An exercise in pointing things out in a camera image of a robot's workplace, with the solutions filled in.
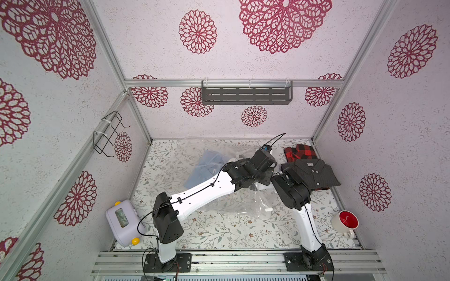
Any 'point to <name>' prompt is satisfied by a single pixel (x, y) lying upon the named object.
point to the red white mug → (344, 222)
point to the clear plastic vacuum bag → (255, 202)
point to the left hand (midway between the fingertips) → (267, 173)
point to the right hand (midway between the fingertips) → (219, 165)
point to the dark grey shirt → (314, 172)
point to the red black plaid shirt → (300, 151)
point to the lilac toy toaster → (126, 223)
